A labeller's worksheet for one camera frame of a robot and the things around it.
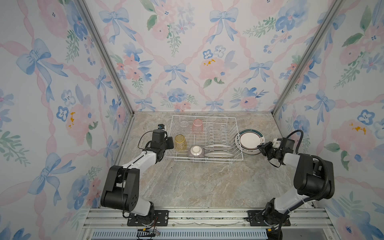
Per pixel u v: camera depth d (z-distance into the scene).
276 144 0.88
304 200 0.51
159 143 0.71
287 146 0.75
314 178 0.48
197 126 1.01
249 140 1.01
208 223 0.73
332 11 0.70
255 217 0.72
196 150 0.90
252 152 0.96
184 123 1.00
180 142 0.91
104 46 0.84
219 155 0.90
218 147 0.91
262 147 0.87
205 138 1.03
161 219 0.74
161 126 0.82
